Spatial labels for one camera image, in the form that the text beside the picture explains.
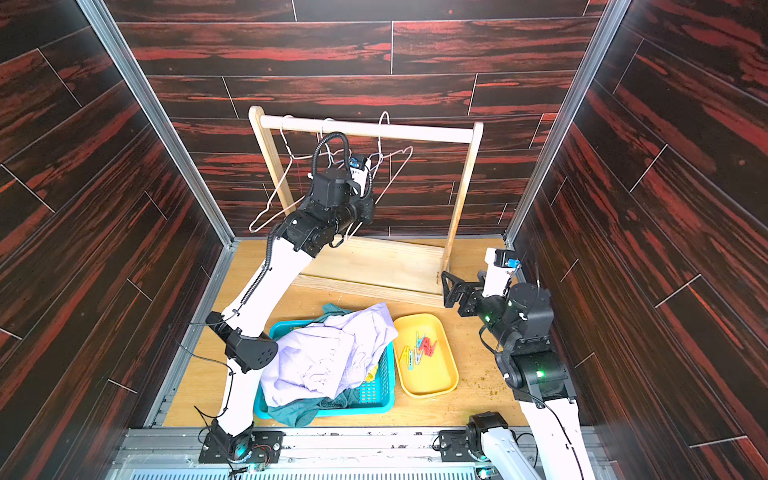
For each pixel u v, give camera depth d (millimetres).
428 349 897
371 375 803
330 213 547
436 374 898
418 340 911
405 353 885
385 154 734
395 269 1113
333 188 529
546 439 389
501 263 508
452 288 553
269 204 753
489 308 521
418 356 877
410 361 863
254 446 730
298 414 665
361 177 614
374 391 837
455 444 735
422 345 905
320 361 750
